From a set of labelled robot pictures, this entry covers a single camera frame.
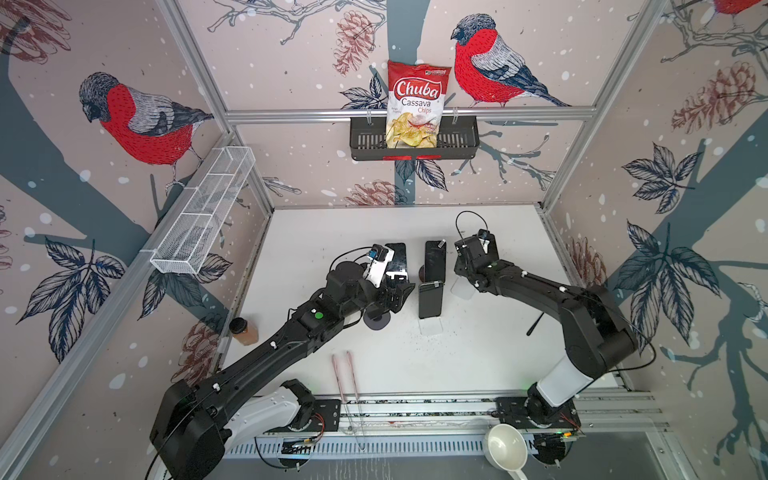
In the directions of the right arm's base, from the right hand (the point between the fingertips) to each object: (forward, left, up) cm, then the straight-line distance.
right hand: (465, 264), depth 94 cm
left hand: (-16, +20, +17) cm, 30 cm away
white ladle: (-47, -6, -7) cm, 48 cm away
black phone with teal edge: (-15, +12, +5) cm, 20 cm away
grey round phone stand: (-18, +28, -8) cm, 34 cm away
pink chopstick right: (-38, +31, -8) cm, 50 cm away
